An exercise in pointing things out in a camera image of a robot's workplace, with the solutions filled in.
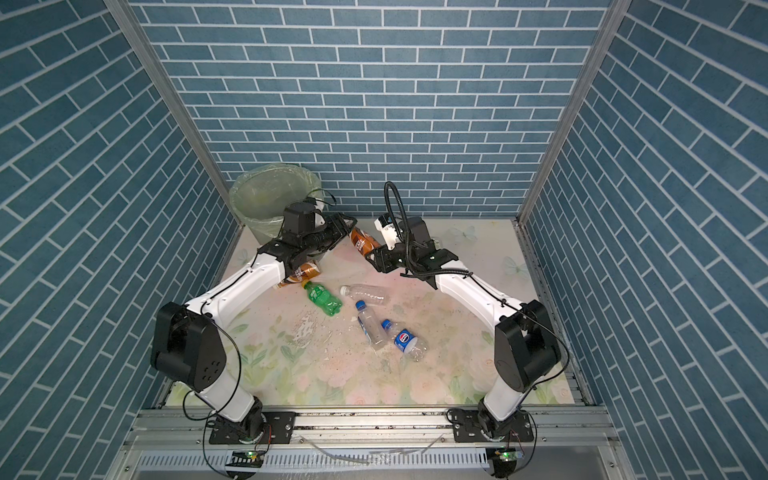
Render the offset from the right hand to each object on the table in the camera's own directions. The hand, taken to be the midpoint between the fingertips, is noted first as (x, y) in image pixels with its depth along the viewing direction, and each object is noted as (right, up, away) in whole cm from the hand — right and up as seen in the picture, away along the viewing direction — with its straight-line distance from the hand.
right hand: (370, 249), depth 83 cm
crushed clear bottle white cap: (-2, -15, +18) cm, 24 cm away
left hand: (-5, +8, +1) cm, 9 cm away
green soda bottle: (-16, -16, +11) cm, 25 cm away
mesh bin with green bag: (-38, +18, +15) cm, 44 cm away
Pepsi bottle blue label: (+13, -29, +4) cm, 32 cm away
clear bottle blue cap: (0, -23, +4) cm, 23 cm away
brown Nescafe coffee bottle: (-2, +2, -3) cm, 4 cm away
